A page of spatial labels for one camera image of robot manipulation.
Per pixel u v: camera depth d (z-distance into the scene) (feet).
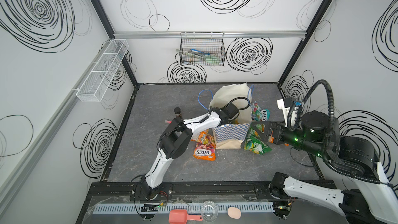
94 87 2.61
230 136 2.54
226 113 2.29
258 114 3.17
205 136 2.84
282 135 1.49
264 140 1.51
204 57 2.83
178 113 3.10
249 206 2.32
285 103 1.56
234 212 2.27
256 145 2.79
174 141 1.72
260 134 1.58
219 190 2.47
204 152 2.71
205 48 2.92
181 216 2.20
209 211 2.26
